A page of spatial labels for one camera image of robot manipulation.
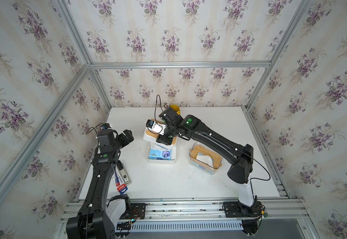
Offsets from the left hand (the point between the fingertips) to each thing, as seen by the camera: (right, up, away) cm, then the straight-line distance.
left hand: (126, 135), depth 80 cm
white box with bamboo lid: (+14, 0, -7) cm, 16 cm away
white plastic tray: (+26, -16, +6) cm, 31 cm away
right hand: (+19, 0, -3) cm, 20 cm away
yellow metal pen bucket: (+28, +17, +27) cm, 43 cm away
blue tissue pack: (+16, -11, +6) cm, 20 cm away
